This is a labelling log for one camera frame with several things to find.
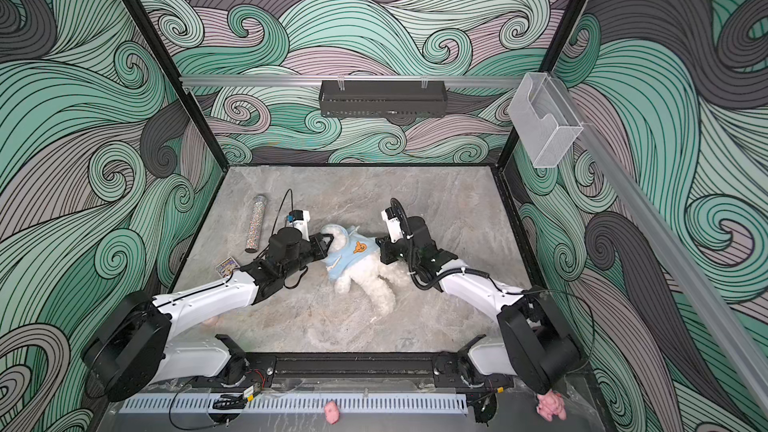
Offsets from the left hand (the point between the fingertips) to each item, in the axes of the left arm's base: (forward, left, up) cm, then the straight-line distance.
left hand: (334, 233), depth 84 cm
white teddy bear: (-11, -13, -6) cm, 18 cm away
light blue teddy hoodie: (-4, -5, 0) cm, 6 cm away
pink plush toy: (-38, -53, -8) cm, 66 cm away
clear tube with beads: (+13, +29, -11) cm, 34 cm away
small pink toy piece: (-40, -3, -11) cm, 42 cm away
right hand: (-1, -13, -2) cm, 13 cm away
